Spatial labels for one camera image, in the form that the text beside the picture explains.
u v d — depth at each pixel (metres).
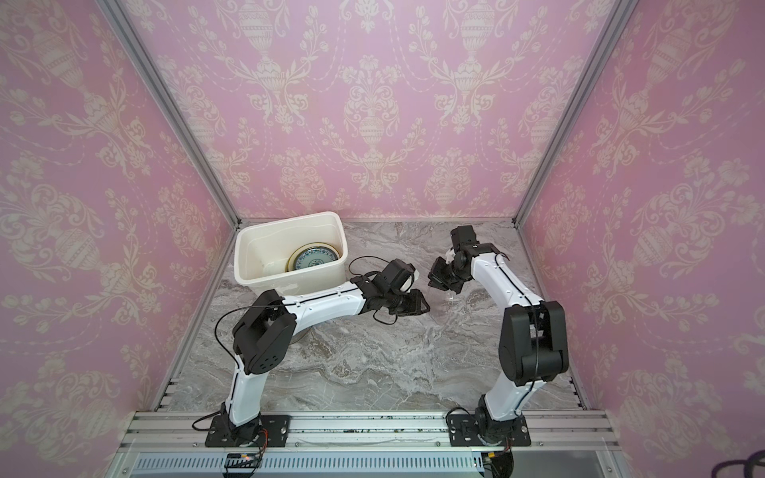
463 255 0.66
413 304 0.78
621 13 0.69
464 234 0.74
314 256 1.03
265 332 0.53
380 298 0.68
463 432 0.73
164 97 0.84
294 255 1.03
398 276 0.71
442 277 0.79
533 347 0.46
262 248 1.00
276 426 0.75
